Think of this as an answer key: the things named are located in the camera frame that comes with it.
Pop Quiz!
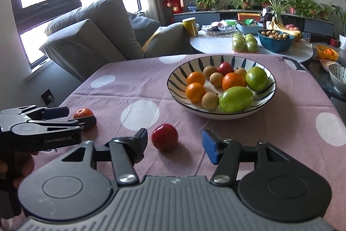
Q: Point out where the dark orange tangerine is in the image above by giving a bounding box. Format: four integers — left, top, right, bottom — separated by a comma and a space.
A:
73, 108, 94, 119

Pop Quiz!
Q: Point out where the red apple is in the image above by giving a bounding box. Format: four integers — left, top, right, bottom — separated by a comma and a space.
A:
217, 61, 234, 76
151, 123, 179, 152

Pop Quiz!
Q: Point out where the green apple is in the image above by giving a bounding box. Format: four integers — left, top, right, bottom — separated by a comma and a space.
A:
219, 86, 253, 113
245, 66, 268, 92

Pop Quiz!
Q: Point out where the bright orange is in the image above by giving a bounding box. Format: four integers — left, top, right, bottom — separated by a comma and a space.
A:
186, 71, 205, 86
185, 83, 206, 103

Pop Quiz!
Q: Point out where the left human hand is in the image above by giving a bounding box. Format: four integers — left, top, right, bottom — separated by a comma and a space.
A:
13, 151, 39, 189

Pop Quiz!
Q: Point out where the orange in bowl centre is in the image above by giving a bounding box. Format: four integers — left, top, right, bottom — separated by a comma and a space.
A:
222, 72, 247, 91

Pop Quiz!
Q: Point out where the grey sofa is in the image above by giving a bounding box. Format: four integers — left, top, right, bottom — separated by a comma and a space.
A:
39, 0, 194, 81

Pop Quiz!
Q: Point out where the red apple in bowl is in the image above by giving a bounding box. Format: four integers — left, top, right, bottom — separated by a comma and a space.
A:
217, 61, 234, 76

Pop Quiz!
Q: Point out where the striped white ceramic bowl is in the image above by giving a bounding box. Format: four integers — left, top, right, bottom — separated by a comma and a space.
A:
167, 55, 277, 120

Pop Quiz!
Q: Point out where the pile of green apples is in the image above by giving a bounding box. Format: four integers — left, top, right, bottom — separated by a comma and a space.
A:
232, 32, 259, 53

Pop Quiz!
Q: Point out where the blue bowl of nuts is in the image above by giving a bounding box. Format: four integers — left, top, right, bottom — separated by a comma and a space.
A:
258, 30, 294, 53

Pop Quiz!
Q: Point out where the light blue snack tray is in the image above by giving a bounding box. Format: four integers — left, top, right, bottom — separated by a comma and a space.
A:
236, 21, 264, 35

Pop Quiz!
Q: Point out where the white round coffee table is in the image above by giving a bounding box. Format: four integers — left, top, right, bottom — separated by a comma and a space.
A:
189, 29, 314, 64

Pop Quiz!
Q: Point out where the gold tin can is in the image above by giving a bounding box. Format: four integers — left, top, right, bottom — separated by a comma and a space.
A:
182, 17, 198, 37

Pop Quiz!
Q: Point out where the banana bunch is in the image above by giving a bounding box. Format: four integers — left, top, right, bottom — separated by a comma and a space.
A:
267, 16, 302, 40

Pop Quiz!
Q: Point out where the small striped bowl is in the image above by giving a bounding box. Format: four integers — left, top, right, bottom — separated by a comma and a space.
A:
328, 64, 346, 95

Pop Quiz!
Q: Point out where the yellow bowl of tangerines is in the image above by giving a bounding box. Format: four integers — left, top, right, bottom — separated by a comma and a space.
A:
316, 45, 339, 61

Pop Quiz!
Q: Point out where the dark tv cabinet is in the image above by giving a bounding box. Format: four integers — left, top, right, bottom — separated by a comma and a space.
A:
172, 9, 335, 37

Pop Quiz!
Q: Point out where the tall plant white pot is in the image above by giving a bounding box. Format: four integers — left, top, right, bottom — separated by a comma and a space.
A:
330, 2, 345, 50

